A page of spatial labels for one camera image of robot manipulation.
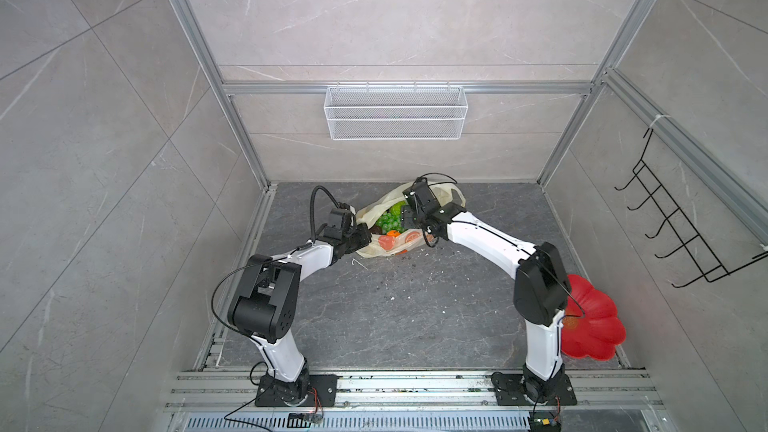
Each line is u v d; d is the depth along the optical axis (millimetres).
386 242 956
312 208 731
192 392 749
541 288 498
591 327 833
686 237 647
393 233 991
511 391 732
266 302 477
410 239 927
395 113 1007
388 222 1011
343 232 753
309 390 729
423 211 689
